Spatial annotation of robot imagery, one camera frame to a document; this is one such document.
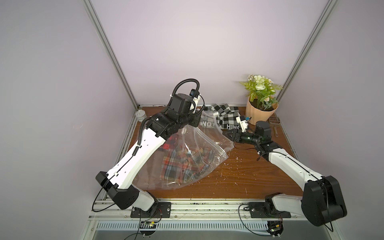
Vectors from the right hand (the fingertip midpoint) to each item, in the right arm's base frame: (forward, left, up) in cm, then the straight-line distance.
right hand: (226, 128), depth 77 cm
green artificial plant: (+27, -24, +5) cm, 36 cm away
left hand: (0, +14, +14) cm, 19 cm away
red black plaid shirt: (-1, +36, -18) cm, 40 cm away
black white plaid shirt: (+26, -2, -21) cm, 34 cm away
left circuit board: (-41, +38, -24) cm, 61 cm away
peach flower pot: (+27, -28, -13) cm, 41 cm away
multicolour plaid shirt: (-14, +24, -16) cm, 32 cm away
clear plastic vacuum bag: (-19, +43, -23) cm, 53 cm away
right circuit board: (-40, -23, -26) cm, 53 cm away
